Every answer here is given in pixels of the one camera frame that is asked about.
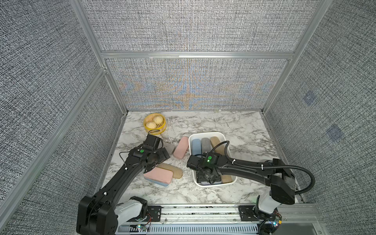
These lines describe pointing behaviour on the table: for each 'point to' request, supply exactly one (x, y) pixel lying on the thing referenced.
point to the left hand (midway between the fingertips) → (165, 157)
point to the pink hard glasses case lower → (160, 174)
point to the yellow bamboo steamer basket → (159, 129)
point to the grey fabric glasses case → (205, 145)
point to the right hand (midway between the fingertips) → (204, 176)
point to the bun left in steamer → (151, 125)
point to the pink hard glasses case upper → (181, 148)
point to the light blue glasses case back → (196, 147)
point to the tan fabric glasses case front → (226, 178)
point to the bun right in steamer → (158, 120)
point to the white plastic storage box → (200, 135)
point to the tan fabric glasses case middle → (177, 173)
